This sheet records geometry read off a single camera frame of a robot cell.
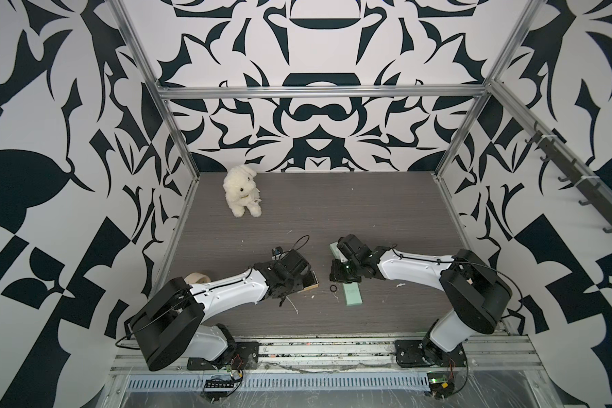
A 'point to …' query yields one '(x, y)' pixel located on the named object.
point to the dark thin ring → (331, 286)
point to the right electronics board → (440, 384)
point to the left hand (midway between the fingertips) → (297, 278)
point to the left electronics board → (217, 388)
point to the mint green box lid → (353, 293)
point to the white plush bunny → (241, 192)
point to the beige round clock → (196, 277)
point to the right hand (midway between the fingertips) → (328, 272)
